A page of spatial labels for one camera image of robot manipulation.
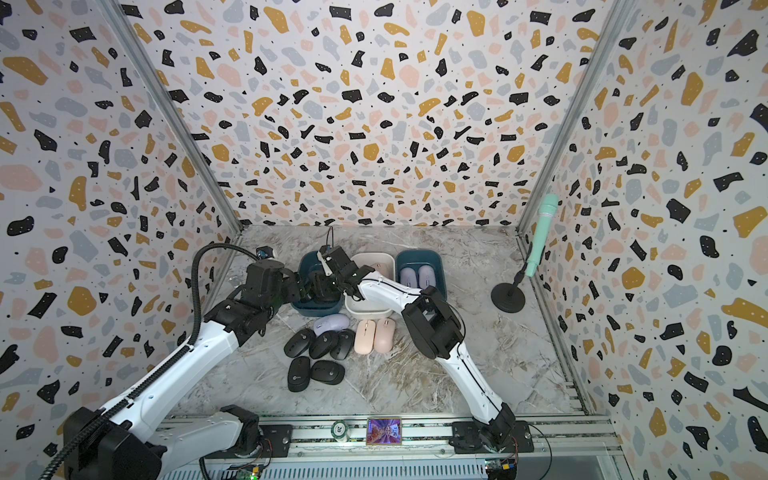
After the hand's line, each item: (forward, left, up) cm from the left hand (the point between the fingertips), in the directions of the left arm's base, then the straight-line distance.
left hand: (297, 278), depth 81 cm
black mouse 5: (-19, -8, -18) cm, 27 cm away
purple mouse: (-4, -7, -18) cm, 20 cm away
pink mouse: (-8, -17, -19) cm, 27 cm away
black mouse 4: (-20, 0, -18) cm, 27 cm away
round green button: (-34, -13, -14) cm, 39 cm away
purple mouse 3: (+13, -37, -18) cm, 43 cm away
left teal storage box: (+20, +4, -17) cm, 26 cm away
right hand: (+8, -3, -13) cm, 16 cm away
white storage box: (+2, -16, -20) cm, 25 cm away
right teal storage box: (+25, -36, -22) cm, 49 cm away
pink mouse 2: (-8, -23, -19) cm, 31 cm away
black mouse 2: (-12, -5, -17) cm, 21 cm away
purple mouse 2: (+12, -31, -17) cm, 37 cm away
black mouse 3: (-10, -11, -20) cm, 25 cm away
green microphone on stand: (+6, -65, -20) cm, 68 cm away
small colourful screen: (-33, -23, -20) cm, 45 cm away
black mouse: (-10, +2, -19) cm, 21 cm away
